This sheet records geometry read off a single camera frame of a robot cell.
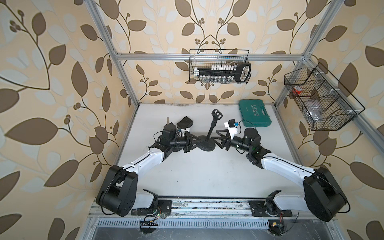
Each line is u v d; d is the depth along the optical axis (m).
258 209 0.73
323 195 0.42
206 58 0.91
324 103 0.73
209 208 0.75
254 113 1.09
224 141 0.69
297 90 0.87
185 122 1.07
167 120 1.12
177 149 0.96
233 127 0.68
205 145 0.75
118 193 0.42
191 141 0.72
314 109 0.74
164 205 0.75
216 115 0.69
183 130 0.79
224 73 0.85
